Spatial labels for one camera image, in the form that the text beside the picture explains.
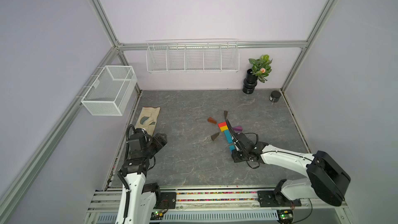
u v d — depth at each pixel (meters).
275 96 1.12
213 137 0.96
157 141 0.69
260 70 0.95
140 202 0.46
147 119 1.02
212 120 1.02
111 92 0.85
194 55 1.00
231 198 0.76
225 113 1.05
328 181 0.42
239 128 0.99
